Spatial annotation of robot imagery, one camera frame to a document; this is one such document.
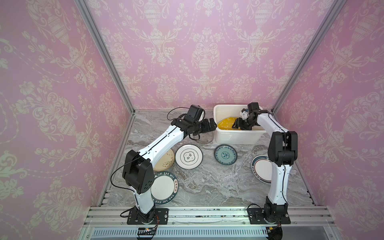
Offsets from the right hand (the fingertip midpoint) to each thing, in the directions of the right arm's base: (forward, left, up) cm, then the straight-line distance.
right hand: (237, 126), depth 102 cm
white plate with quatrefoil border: (-18, +33, -6) cm, 38 cm away
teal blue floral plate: (-17, +10, -8) cm, 21 cm away
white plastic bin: (-9, +3, +2) cm, 10 cm away
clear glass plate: (-3, +21, -7) cm, 22 cm away
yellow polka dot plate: (+6, +6, -3) cm, 9 cm away
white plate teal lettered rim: (-35, +48, -8) cm, 60 cm away
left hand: (-12, +20, +16) cm, 28 cm away
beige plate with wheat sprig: (-21, +48, -6) cm, 52 cm away
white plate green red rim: (-28, -9, -5) cm, 30 cm away
